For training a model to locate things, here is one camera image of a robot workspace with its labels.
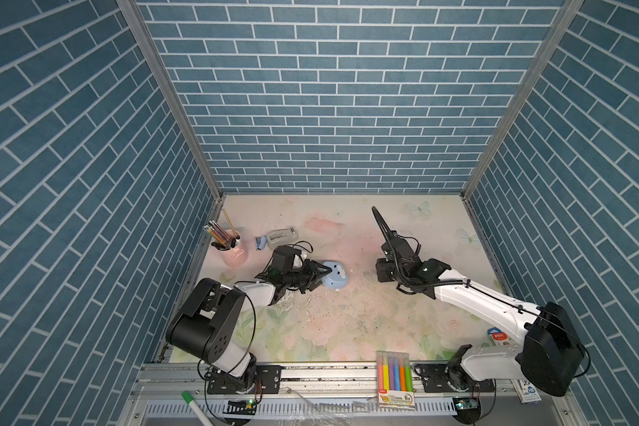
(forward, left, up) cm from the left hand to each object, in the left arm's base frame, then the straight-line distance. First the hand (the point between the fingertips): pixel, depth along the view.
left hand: (335, 275), depth 86 cm
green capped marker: (-33, +39, -8) cm, 52 cm away
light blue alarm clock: (0, -1, -1) cm, 2 cm away
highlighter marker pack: (-30, -16, -7) cm, 35 cm away
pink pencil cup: (+9, +36, 0) cm, 37 cm away
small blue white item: (+18, +29, -7) cm, 35 cm away
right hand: (+2, -15, +3) cm, 15 cm away
